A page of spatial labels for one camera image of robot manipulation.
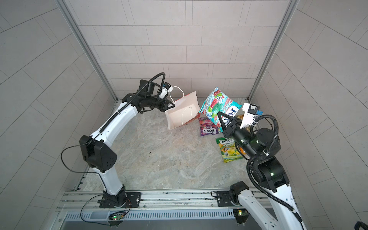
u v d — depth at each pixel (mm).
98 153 449
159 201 722
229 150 855
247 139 451
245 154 462
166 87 695
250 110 456
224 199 711
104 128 476
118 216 639
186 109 972
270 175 389
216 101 542
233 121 482
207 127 963
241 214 681
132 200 706
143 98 593
